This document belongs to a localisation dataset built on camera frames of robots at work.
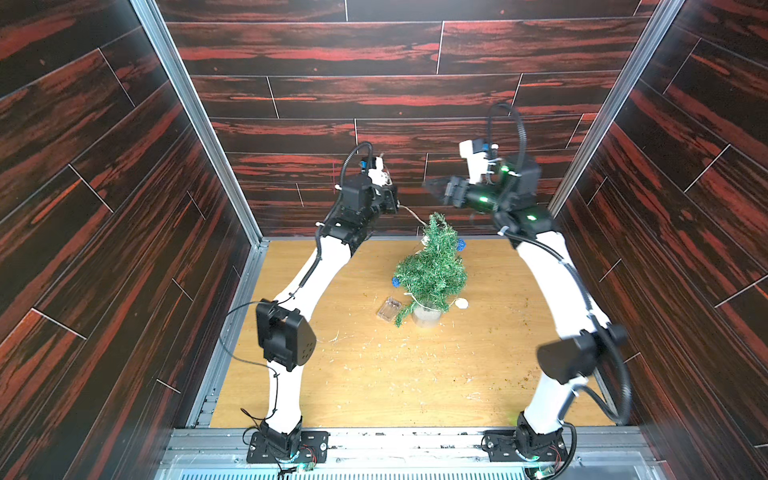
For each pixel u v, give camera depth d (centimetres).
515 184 52
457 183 60
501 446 73
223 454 73
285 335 50
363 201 63
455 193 61
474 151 60
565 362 49
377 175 70
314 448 73
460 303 79
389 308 99
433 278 75
